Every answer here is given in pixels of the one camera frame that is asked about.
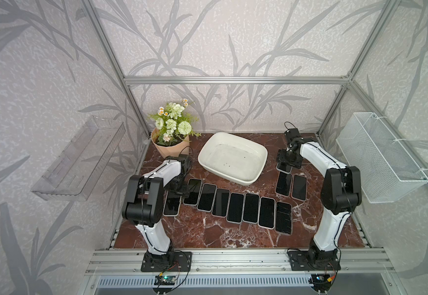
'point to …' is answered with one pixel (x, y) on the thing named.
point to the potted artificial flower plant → (173, 127)
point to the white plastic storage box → (239, 160)
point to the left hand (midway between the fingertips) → (175, 194)
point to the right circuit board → (321, 281)
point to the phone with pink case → (221, 202)
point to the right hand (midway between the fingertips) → (283, 160)
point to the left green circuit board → (165, 280)
